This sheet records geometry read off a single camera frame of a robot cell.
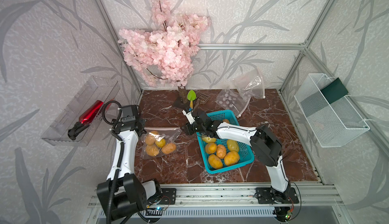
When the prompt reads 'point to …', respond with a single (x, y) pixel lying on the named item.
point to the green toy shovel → (191, 96)
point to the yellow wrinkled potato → (161, 143)
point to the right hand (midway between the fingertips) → (182, 125)
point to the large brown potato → (150, 139)
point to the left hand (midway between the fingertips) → (141, 122)
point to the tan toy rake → (202, 99)
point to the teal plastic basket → (233, 158)
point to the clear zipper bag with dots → (170, 135)
